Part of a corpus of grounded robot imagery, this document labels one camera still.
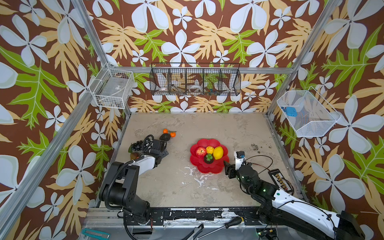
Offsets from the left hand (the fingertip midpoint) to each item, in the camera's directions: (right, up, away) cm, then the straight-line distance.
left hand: (157, 150), depth 96 cm
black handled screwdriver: (+42, -32, -24) cm, 58 cm away
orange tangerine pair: (+9, +10, +9) cm, 16 cm away
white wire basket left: (-24, +38, -9) cm, 46 cm away
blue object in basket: (+80, +24, -9) cm, 84 cm away
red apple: (+28, 0, -5) cm, 28 cm away
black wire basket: (+24, +47, +2) cm, 53 cm away
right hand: (+42, -3, -15) cm, 45 cm away
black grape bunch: (-13, +3, 0) cm, 14 cm away
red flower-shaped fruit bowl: (+27, -7, -3) cm, 28 cm away
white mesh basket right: (+88, +21, -17) cm, 92 cm away
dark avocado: (+4, +8, +6) cm, 11 cm away
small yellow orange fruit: (+34, 0, -2) cm, 34 cm away
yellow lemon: (+39, -1, -3) cm, 39 cm away
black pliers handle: (+24, -35, -25) cm, 50 cm away
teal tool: (-23, -37, -26) cm, 51 cm away
